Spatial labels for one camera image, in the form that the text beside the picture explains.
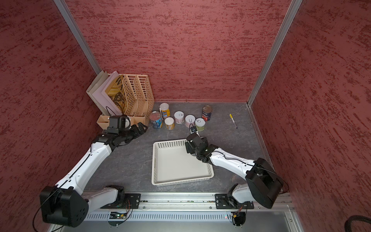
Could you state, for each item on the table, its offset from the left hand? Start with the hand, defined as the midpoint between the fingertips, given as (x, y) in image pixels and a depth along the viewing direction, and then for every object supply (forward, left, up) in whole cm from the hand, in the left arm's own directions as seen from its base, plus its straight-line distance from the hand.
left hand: (142, 133), depth 82 cm
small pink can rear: (+21, -20, -11) cm, 31 cm away
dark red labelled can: (+23, -40, -8) cm, 47 cm away
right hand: (-2, -31, -8) cm, 32 cm away
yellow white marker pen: (+27, -61, -17) cm, 69 cm away
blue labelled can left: (+16, -4, -7) cm, 18 cm away
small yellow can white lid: (+16, -13, -11) cm, 23 cm away
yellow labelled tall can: (+22, -10, -5) cm, 25 cm away
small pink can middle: (+20, -28, -11) cm, 36 cm away
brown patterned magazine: (+31, +24, +5) cm, 39 cm away
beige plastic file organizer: (+40, +19, -6) cm, 44 cm away
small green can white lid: (+16, -35, -11) cm, 40 cm away
